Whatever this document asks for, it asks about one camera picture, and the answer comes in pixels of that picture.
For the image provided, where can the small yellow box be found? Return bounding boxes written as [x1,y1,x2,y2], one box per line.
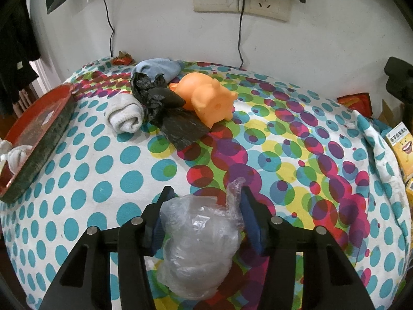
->
[405,179,413,211]

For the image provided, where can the yellow white medicine box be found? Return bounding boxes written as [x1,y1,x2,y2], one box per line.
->
[385,122,413,183]

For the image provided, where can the white wall socket plate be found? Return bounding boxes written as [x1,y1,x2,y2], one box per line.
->
[239,0,292,22]

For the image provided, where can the red packet at wall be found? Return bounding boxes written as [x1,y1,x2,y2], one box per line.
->
[337,92,373,118]

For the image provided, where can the white plastic bag bundle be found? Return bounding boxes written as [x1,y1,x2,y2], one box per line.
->
[0,140,32,174]

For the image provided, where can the clear plastic bag bundle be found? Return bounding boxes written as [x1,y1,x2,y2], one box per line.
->
[157,177,246,300]

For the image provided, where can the red orange snack wrapper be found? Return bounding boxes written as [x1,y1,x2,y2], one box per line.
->
[111,50,135,66]

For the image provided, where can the black stand on right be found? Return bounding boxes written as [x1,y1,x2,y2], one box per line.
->
[384,57,413,114]

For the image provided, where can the polka dot bed sheet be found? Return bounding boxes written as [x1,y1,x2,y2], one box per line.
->
[1,58,411,309]

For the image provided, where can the black wall cable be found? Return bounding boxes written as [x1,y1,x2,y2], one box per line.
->
[102,0,116,58]

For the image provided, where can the round red wooden tray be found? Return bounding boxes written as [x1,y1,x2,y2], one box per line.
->
[1,83,75,203]

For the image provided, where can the light blue cloth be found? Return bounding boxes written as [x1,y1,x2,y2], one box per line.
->
[130,58,181,83]

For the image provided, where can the black plastic bag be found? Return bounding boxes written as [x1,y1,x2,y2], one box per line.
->
[131,72,209,151]

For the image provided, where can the white sock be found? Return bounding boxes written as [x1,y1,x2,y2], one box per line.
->
[104,93,144,134]

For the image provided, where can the orange rubber pig toy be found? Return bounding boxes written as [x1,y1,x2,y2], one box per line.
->
[169,72,238,128]

